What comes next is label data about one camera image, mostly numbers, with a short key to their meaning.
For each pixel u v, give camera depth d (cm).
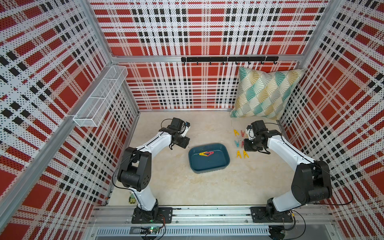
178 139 78
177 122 75
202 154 95
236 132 106
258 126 71
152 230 69
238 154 95
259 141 64
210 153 96
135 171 47
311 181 44
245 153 96
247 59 89
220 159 94
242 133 104
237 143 100
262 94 94
